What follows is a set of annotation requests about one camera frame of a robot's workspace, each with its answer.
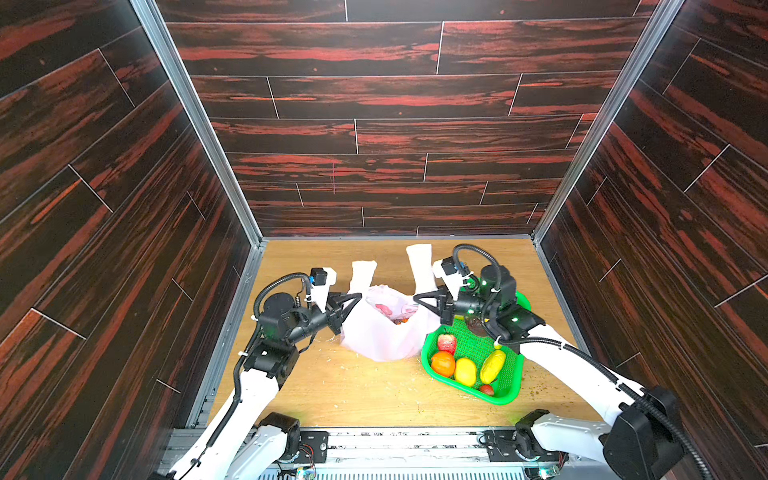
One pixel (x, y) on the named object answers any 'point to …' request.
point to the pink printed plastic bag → (388, 324)
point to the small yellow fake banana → (492, 366)
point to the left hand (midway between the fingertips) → (360, 297)
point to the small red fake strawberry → (487, 389)
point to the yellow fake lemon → (465, 372)
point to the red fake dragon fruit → (383, 309)
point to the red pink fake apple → (447, 343)
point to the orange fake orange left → (443, 363)
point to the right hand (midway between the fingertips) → (418, 292)
